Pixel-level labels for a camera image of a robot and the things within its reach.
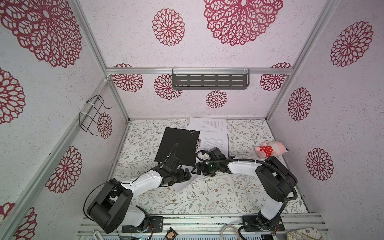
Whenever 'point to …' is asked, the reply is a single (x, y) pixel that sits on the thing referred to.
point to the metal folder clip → (198, 144)
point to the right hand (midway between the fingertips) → (195, 171)
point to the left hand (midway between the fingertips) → (184, 181)
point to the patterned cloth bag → (309, 233)
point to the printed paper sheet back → (206, 125)
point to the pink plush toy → (270, 149)
